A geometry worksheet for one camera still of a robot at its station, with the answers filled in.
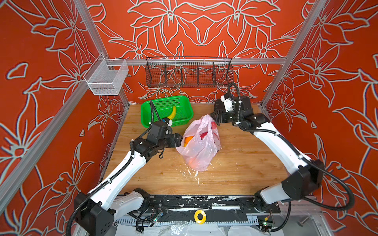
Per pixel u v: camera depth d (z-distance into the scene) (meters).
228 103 0.69
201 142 0.73
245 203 0.73
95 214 0.37
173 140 0.66
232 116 0.65
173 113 1.10
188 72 0.97
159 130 0.55
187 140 0.87
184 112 1.14
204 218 0.68
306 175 0.40
